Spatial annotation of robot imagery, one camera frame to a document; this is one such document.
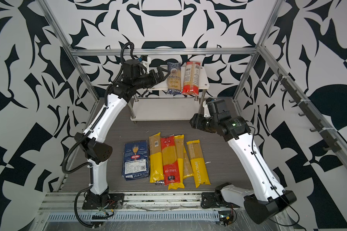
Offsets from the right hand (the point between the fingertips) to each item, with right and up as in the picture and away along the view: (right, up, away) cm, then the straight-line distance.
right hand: (194, 119), depth 70 cm
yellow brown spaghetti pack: (-19, -29, +8) cm, 35 cm away
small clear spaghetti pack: (-2, -30, +12) cm, 32 cm away
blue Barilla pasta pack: (-31, -23, +11) cm, 40 cm away
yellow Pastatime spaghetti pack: (+5, -28, +14) cm, 31 cm away
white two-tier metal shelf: (-30, +6, +34) cm, 46 cm away
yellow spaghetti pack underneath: (-6, -13, +21) cm, 26 cm away
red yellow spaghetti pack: (-11, -30, +8) cm, 32 cm away
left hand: (-14, +24, +3) cm, 28 cm away
